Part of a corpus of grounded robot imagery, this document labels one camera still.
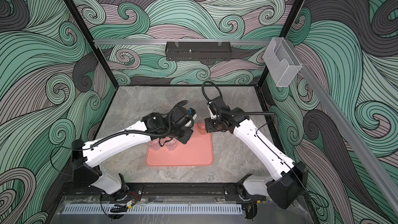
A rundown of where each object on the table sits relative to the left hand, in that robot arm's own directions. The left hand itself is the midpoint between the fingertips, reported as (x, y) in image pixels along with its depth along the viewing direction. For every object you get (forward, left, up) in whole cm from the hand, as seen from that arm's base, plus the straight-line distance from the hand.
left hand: (190, 133), depth 71 cm
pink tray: (0, -4, -21) cm, 22 cm away
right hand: (+5, -9, -1) cm, 10 cm away
